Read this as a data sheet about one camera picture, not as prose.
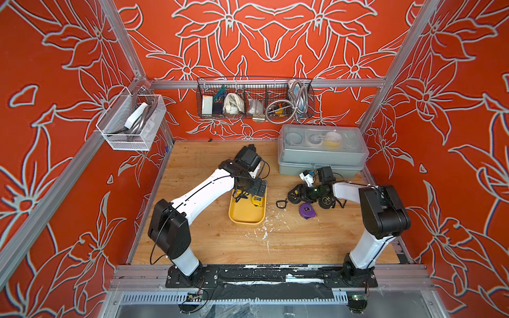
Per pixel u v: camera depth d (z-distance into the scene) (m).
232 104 0.90
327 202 0.91
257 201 0.92
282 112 0.88
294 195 0.90
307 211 0.88
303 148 0.92
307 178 0.90
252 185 0.72
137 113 0.70
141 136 0.67
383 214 0.49
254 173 0.73
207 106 0.91
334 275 0.73
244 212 0.90
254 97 0.96
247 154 0.65
